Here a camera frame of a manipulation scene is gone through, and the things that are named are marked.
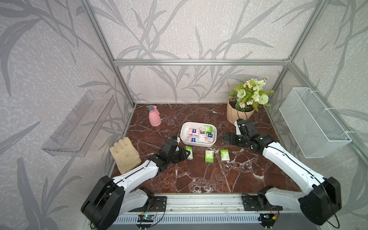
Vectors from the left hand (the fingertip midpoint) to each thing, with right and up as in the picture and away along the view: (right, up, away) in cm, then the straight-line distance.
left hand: (190, 153), depth 83 cm
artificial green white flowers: (+37, +37, +4) cm, 52 cm away
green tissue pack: (+21, -2, +6) cm, 22 cm away
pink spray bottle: (-26, +20, +19) cm, 38 cm away
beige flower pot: (+29, +23, +14) cm, 40 cm away
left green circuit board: (-23, -30, -12) cm, 39 cm away
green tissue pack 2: (+12, -3, +6) cm, 13 cm away
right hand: (+22, +10, -1) cm, 24 cm away
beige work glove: (-42, -4, +8) cm, 43 cm away
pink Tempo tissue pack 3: (+8, +10, +16) cm, 20 cm away
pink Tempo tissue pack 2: (+1, +6, +13) cm, 15 cm away
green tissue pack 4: (+12, +13, +14) cm, 23 cm away
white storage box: (-5, +10, +17) cm, 20 cm away
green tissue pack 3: (-1, +2, +2) cm, 3 cm away
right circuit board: (+40, -31, -11) cm, 52 cm away
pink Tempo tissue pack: (+2, +11, +16) cm, 19 cm away
